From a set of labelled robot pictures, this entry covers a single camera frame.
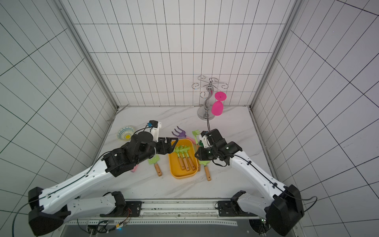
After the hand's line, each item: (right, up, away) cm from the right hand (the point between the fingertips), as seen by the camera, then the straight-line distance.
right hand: (192, 156), depth 77 cm
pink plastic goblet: (+17, +28, +20) cm, 38 cm away
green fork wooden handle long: (+9, -12, +8) cm, 17 cm away
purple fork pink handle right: (-7, +8, +26) cm, 28 cm away
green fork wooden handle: (+2, +12, +3) cm, 13 cm away
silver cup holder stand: (+11, +25, +38) cm, 46 cm away
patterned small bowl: (-48, +10, +26) cm, 55 cm away
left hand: (-11, +9, -8) cm, 16 cm away
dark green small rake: (+5, +6, +1) cm, 8 cm away
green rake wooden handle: (-2, -5, +12) cm, 13 cm away
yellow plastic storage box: (-9, -12, +9) cm, 17 cm away
